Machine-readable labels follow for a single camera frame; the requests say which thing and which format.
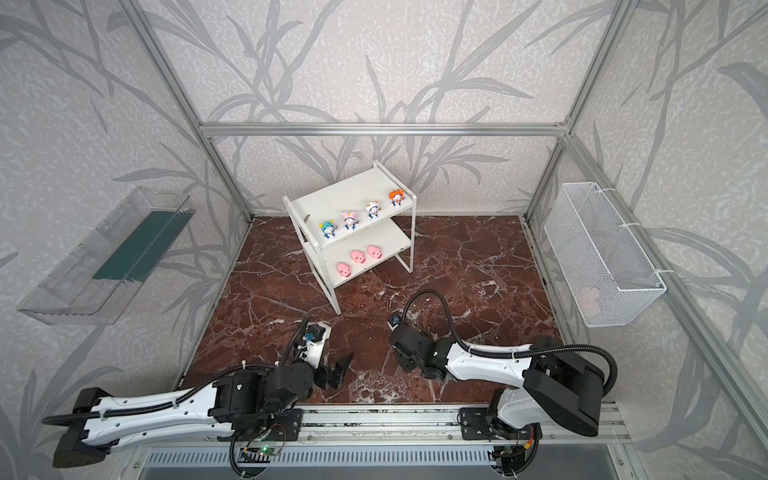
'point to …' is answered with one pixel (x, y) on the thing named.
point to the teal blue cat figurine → (328, 228)
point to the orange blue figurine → (396, 196)
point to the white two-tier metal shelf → (392, 231)
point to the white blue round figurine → (373, 210)
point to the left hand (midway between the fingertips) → (345, 343)
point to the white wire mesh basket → (611, 281)
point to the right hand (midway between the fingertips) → (403, 336)
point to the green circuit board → (268, 450)
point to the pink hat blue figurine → (350, 221)
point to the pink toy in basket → (587, 296)
